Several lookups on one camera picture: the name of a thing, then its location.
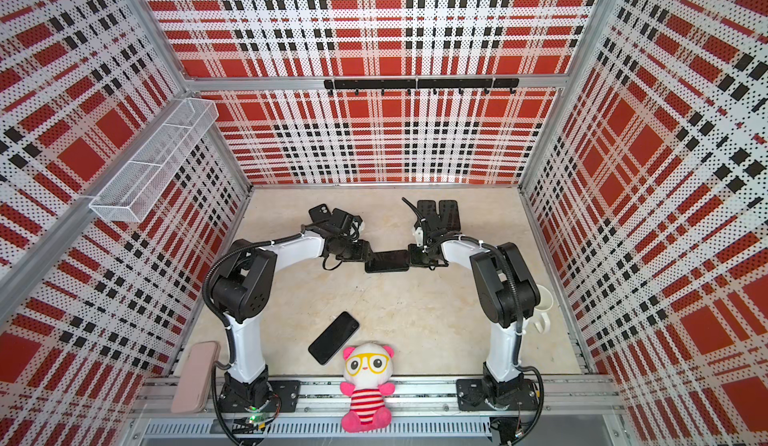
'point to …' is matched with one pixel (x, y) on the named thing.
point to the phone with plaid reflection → (388, 261)
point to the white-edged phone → (449, 214)
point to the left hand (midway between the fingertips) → (368, 258)
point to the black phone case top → (319, 213)
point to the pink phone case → (192, 390)
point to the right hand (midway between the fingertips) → (408, 262)
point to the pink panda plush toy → (368, 368)
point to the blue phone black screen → (332, 341)
